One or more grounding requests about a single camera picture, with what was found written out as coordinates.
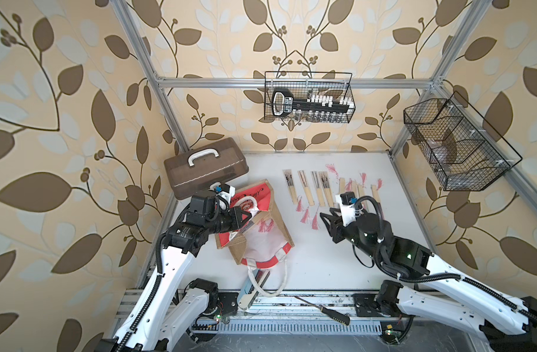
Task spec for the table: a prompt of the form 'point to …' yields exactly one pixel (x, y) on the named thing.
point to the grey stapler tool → (260, 276)
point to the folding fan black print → (289, 179)
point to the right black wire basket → (464, 151)
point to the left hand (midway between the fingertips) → (248, 213)
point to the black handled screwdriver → (329, 314)
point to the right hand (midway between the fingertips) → (325, 213)
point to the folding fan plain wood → (309, 196)
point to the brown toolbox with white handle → (196, 169)
